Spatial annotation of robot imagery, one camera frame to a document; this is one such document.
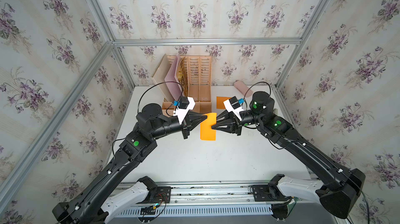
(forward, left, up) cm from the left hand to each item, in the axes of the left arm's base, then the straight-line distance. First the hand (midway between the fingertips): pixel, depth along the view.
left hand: (207, 119), depth 55 cm
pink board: (+36, +19, -17) cm, 45 cm away
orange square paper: (-3, 0, -6) cm, 7 cm away
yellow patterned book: (+47, +13, -21) cm, 53 cm away
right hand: (0, -3, -4) cm, 5 cm away
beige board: (+37, +26, -13) cm, 47 cm away
